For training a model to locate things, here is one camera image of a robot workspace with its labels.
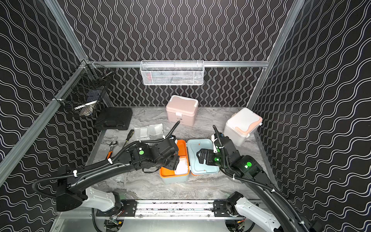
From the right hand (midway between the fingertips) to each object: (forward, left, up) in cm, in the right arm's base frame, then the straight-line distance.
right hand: (205, 153), depth 71 cm
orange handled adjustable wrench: (+16, +60, -20) cm, 65 cm away
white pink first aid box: (+23, -25, -6) cm, 34 cm away
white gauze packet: (+27, +41, -20) cm, 53 cm away
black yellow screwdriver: (+25, +50, -20) cm, 59 cm away
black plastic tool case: (+34, +61, -12) cm, 71 cm away
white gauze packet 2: (+30, +32, -21) cm, 49 cm away
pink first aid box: (+37, +12, -7) cm, 40 cm away
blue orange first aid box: (-3, +4, +2) cm, 5 cm away
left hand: (-2, +14, -1) cm, 15 cm away
